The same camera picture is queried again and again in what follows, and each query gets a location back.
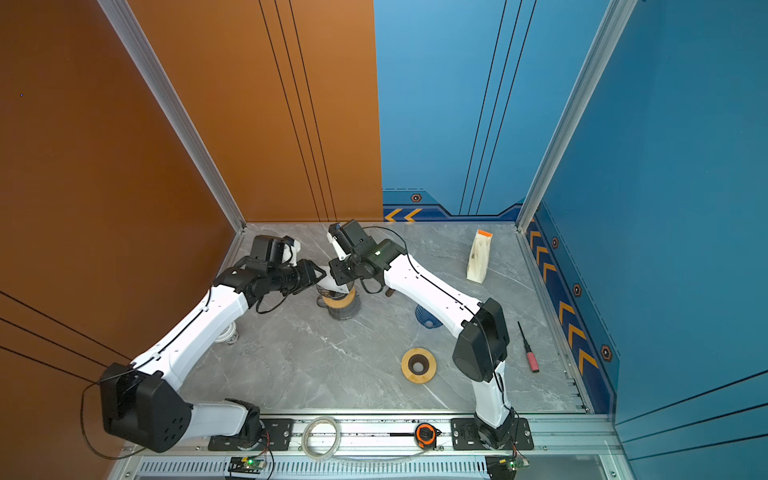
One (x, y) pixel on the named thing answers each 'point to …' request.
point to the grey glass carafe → (344, 313)
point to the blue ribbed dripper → (426, 318)
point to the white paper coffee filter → (329, 281)
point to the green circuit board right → (504, 467)
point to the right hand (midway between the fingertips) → (334, 270)
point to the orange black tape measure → (426, 435)
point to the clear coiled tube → (321, 438)
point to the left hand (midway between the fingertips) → (323, 272)
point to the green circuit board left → (250, 465)
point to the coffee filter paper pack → (479, 256)
